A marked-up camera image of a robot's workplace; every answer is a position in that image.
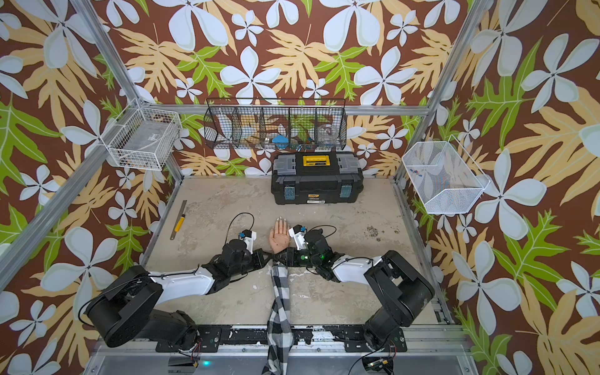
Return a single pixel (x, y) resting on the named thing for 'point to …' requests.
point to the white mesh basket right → (448, 180)
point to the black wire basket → (276, 125)
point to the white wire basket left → (141, 137)
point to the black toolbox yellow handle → (312, 177)
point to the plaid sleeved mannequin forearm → (279, 333)
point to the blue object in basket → (280, 139)
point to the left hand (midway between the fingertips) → (275, 252)
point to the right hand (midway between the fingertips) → (276, 257)
